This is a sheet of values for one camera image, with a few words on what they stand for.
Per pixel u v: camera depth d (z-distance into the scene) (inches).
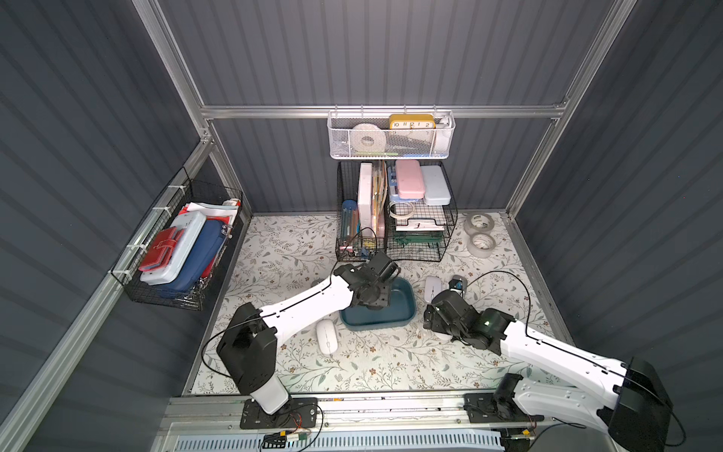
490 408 29.0
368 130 32.5
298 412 28.9
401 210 36.9
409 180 37.7
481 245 43.1
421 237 38.7
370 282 24.7
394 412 29.8
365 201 35.6
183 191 30.5
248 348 16.8
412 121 34.3
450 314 24.4
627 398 15.9
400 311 35.1
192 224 27.3
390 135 34.9
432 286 37.9
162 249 24.7
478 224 45.6
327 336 33.3
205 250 27.1
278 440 28.4
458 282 29.0
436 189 37.9
